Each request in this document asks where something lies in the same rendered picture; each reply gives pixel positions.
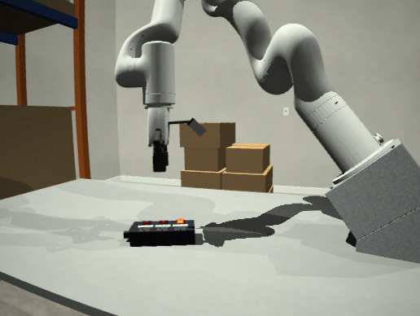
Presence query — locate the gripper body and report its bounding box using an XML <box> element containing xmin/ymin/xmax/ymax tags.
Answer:
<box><xmin>145</xmin><ymin>106</ymin><xmax>173</xmax><ymax>147</ymax></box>

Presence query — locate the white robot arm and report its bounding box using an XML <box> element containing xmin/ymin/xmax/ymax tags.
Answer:
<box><xmin>115</xmin><ymin>0</ymin><xmax>396</xmax><ymax>184</ymax></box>

